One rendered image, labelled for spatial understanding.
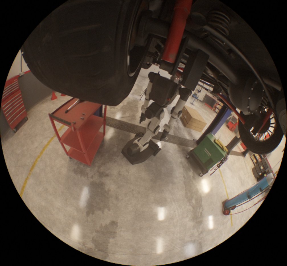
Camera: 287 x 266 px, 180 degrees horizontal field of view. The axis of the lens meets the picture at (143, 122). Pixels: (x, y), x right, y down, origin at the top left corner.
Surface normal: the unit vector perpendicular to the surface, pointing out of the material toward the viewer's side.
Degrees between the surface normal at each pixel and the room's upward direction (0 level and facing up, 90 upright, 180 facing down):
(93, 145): 0
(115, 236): 0
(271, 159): 90
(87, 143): 0
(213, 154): 86
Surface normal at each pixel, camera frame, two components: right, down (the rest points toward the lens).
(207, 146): -0.82, 0.01
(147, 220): 0.29, -0.76
